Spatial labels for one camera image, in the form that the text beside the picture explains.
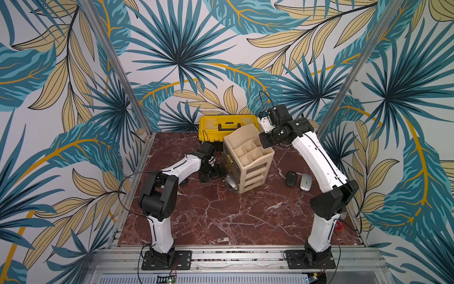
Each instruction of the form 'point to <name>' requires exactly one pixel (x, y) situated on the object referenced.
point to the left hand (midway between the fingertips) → (218, 179)
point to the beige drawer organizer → (246, 161)
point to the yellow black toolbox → (213, 129)
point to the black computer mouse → (291, 178)
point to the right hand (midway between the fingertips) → (264, 138)
